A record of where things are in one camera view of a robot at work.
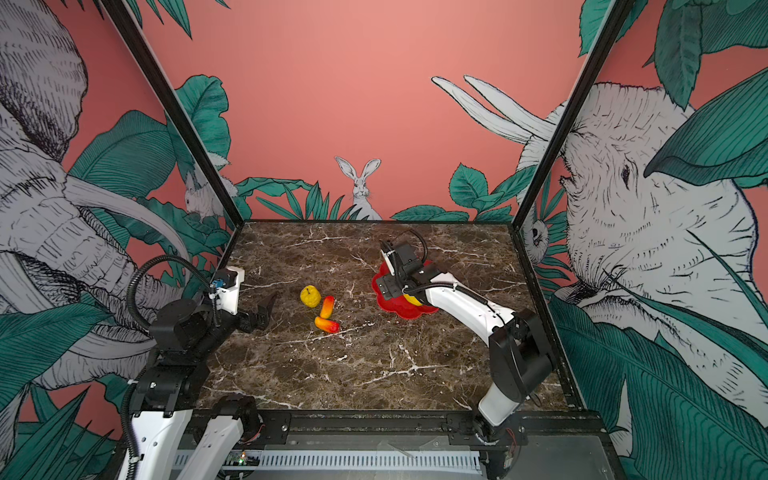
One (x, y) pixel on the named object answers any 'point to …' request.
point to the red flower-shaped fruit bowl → (399, 305)
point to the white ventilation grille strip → (316, 460)
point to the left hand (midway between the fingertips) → (254, 284)
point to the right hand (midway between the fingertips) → (391, 273)
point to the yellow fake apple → (310, 296)
